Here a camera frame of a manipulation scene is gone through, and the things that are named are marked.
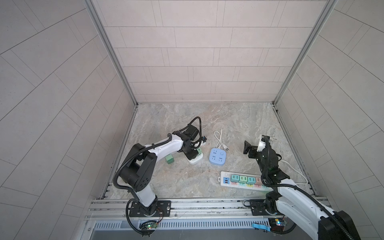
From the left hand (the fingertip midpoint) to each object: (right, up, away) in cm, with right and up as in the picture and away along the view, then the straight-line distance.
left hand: (196, 152), depth 89 cm
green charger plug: (-15, -4, -3) cm, 16 cm away
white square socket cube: (0, -3, -4) cm, 5 cm away
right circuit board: (+38, -28, -21) cm, 52 cm away
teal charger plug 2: (+20, -10, -14) cm, 26 cm away
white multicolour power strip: (+15, -12, -11) cm, 22 cm away
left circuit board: (-21, -26, -23) cm, 41 cm away
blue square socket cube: (+12, -2, -2) cm, 13 cm away
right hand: (+31, +7, -4) cm, 32 cm away
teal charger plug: (+2, +2, -5) cm, 5 cm away
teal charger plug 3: (+28, -11, -15) cm, 33 cm away
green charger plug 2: (+24, -10, -15) cm, 30 cm away
